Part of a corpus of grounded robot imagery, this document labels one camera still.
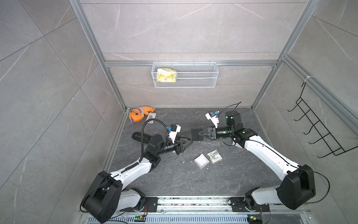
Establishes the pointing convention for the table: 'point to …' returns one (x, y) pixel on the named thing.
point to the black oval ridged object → (137, 136)
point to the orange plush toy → (137, 114)
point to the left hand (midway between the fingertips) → (192, 139)
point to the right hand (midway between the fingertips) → (200, 134)
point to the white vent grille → (183, 219)
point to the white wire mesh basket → (189, 75)
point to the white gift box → (214, 156)
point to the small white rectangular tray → (151, 115)
